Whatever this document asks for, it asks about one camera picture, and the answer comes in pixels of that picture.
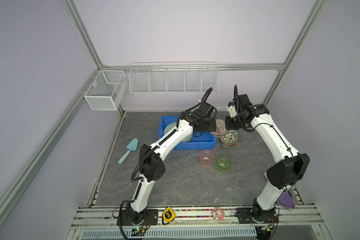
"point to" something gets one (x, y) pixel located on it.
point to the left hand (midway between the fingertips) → (215, 129)
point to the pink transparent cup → (206, 157)
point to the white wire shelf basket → (170, 78)
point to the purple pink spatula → (286, 199)
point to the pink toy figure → (218, 213)
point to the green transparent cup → (223, 163)
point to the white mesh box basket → (107, 90)
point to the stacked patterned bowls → (229, 141)
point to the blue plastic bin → (206, 141)
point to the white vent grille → (226, 232)
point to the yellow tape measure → (168, 215)
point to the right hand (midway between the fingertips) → (228, 126)
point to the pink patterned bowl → (221, 129)
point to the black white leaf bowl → (232, 133)
